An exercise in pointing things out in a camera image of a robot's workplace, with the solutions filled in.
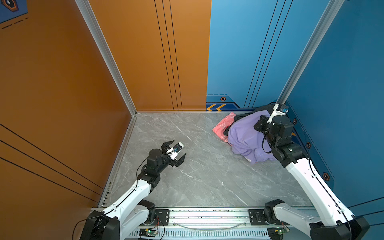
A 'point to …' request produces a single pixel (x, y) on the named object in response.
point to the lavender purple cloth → (245, 140)
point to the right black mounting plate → (256, 218)
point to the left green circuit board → (147, 232)
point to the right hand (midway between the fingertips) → (258, 115)
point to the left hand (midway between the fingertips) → (178, 145)
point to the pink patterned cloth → (219, 128)
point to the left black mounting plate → (162, 217)
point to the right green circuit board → (281, 230)
